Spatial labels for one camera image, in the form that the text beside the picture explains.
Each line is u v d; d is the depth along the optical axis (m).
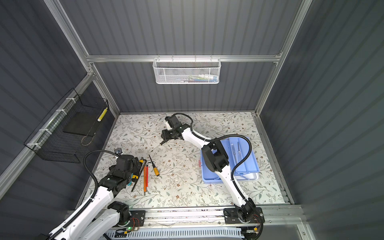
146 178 0.86
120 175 0.62
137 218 0.72
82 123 0.76
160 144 1.02
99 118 0.80
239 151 0.85
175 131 0.79
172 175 0.89
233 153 0.84
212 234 0.77
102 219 0.57
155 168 0.90
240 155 0.84
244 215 0.64
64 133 0.72
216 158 0.63
